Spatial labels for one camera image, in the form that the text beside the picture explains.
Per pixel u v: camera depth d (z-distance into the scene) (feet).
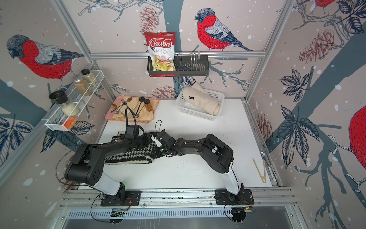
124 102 3.88
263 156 2.97
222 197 2.40
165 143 2.33
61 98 2.11
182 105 3.71
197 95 3.61
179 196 2.45
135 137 2.54
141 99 3.97
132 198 2.40
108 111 3.66
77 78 2.43
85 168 1.50
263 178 2.62
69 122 2.16
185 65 3.51
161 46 2.68
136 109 3.71
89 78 2.66
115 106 3.75
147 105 3.52
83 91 2.53
